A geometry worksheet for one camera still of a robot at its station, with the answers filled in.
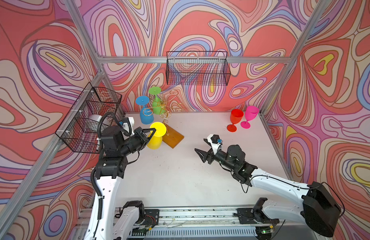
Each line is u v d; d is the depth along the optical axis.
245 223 0.72
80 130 0.72
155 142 0.73
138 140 0.57
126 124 0.56
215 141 0.62
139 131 0.57
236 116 0.96
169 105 1.19
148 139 0.60
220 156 0.66
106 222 0.38
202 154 0.67
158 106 0.91
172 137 1.04
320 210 0.40
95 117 0.77
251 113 0.99
